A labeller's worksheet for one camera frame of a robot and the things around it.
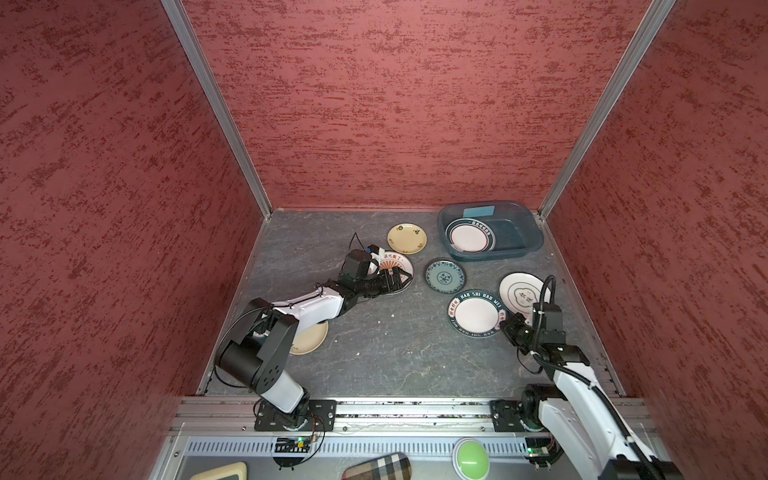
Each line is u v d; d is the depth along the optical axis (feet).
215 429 2.38
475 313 2.96
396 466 2.14
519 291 3.19
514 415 2.42
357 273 2.31
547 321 2.12
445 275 3.34
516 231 3.80
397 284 2.54
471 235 3.65
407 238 3.65
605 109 2.94
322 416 2.41
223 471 2.16
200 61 2.60
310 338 2.94
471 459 2.20
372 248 2.76
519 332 2.44
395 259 3.48
